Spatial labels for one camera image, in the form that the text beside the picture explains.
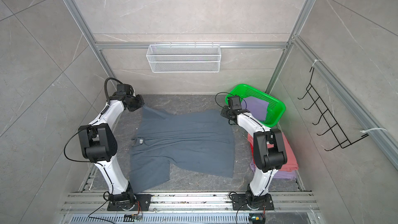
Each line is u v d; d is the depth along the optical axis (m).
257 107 1.11
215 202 0.76
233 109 0.73
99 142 0.52
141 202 0.73
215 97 1.17
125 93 0.76
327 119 0.67
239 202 0.73
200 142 0.95
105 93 0.69
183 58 1.01
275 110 1.07
